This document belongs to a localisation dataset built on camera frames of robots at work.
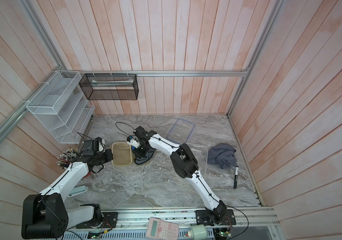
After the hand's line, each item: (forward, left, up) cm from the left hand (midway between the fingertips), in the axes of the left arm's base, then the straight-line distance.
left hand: (112, 156), depth 88 cm
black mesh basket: (+45, +8, +18) cm, 49 cm away
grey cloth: (+2, -67, -1) cm, 67 cm away
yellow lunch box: (+6, -3, -8) cm, 10 cm away
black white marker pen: (-13, -73, -7) cm, 75 cm away
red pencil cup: (-7, +22, +8) cm, 24 cm away
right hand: (+4, -13, -7) cm, 15 cm away
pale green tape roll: (-38, -47, +1) cm, 60 cm away
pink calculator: (-36, -30, -6) cm, 47 cm away
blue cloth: (-1, -19, -2) cm, 19 cm away
